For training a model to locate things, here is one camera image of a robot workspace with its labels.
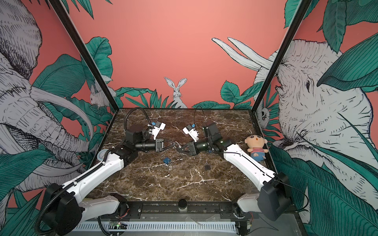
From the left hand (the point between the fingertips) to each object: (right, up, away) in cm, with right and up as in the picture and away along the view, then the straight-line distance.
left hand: (175, 143), depth 70 cm
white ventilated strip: (+4, -41, +1) cm, 41 cm away
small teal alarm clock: (-49, -9, +21) cm, 54 cm away
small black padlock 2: (+1, -2, +2) cm, 3 cm away
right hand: (+2, -3, 0) cm, 4 cm away
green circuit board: (-28, -40, 0) cm, 49 cm away
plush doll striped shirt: (+50, -3, +23) cm, 55 cm away
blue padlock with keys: (-8, -14, +22) cm, 27 cm away
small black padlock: (+17, -18, +21) cm, 32 cm away
